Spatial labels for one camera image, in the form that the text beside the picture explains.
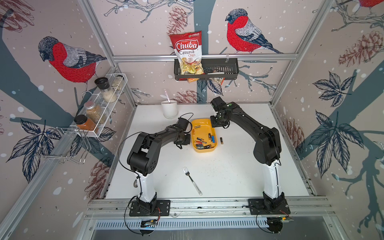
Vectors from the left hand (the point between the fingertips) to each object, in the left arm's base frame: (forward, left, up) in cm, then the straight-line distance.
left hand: (189, 138), depth 98 cm
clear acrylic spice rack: (-2, +40, +33) cm, 52 cm away
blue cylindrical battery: (0, -16, 0) cm, 16 cm away
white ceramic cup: (+21, +14, +6) cm, 26 cm away
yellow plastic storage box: (+2, -10, -2) cm, 11 cm away
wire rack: (-23, +47, +32) cm, 61 cm away
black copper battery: (0, -22, -1) cm, 22 cm away
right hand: (+6, -16, +9) cm, 19 cm away
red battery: (-2, -6, -1) cm, 6 cm away
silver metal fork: (-22, 0, -2) cm, 22 cm away
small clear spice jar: (+19, +41, +32) cm, 56 cm away
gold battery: (+11, -5, -2) cm, 12 cm away
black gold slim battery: (+2, -14, -1) cm, 14 cm away
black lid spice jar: (+7, +42, +33) cm, 54 cm away
